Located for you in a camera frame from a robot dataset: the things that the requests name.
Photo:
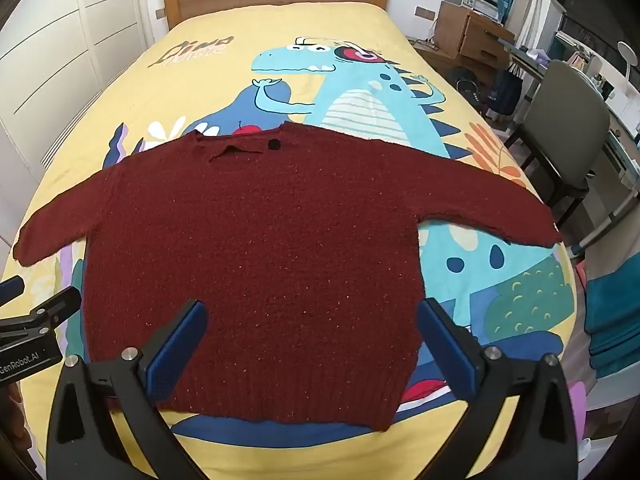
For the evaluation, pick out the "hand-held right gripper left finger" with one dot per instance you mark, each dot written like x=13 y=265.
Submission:
x=175 y=346

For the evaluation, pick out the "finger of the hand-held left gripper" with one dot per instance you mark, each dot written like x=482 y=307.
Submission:
x=11 y=291
x=57 y=305

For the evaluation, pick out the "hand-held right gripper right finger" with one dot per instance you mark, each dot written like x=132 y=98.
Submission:
x=446 y=346

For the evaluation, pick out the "dark red knit sweater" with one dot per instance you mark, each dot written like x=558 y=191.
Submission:
x=280 y=260

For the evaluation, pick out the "stack of teal folded cloth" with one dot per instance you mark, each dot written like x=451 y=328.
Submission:
x=612 y=320

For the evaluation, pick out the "white wardrobe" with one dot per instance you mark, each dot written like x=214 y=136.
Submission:
x=65 y=60

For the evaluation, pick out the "glass top desk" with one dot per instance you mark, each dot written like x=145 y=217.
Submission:
x=620 y=160

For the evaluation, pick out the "dark blue bag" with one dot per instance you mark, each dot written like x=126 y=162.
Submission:
x=507 y=92

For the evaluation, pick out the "grey chair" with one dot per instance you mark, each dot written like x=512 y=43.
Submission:
x=570 y=110

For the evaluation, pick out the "yellow dinosaur printed bedsheet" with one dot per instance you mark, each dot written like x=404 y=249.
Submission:
x=350 y=50

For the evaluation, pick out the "wooden drawer cabinet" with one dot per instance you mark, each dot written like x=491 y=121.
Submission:
x=475 y=35

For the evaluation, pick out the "white round desk lamp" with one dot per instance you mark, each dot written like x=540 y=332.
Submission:
x=627 y=55

